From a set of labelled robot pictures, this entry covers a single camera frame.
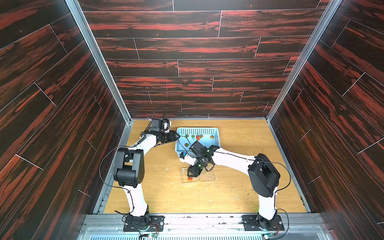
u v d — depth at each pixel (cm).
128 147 55
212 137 108
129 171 51
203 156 65
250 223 73
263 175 50
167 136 85
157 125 78
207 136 108
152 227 73
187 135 108
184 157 78
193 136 108
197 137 108
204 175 91
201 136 108
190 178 88
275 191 52
